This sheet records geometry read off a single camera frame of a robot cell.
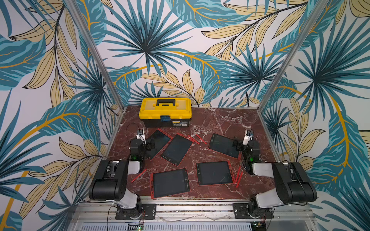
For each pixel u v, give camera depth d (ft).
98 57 2.83
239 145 2.75
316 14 2.32
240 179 2.80
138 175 2.79
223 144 3.22
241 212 2.40
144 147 2.52
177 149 3.13
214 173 2.81
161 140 3.49
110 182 1.47
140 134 2.61
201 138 3.34
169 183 2.69
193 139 3.34
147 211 2.42
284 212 2.50
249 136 2.56
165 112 3.06
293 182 1.48
